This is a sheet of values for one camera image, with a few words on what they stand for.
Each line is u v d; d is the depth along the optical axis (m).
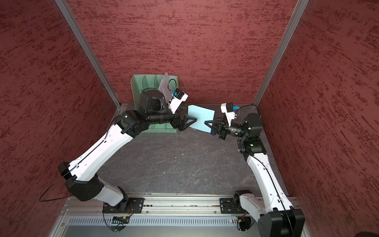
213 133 1.03
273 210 0.38
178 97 0.53
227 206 0.74
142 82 1.00
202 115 0.60
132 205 0.74
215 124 0.59
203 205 0.76
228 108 0.55
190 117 0.61
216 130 0.60
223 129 0.58
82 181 0.41
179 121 0.55
